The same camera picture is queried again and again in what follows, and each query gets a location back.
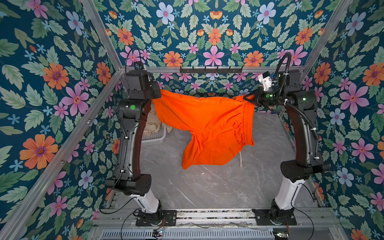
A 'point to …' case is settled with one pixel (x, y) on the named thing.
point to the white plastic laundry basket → (156, 137)
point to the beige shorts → (153, 123)
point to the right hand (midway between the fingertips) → (246, 95)
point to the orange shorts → (219, 128)
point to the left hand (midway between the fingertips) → (151, 77)
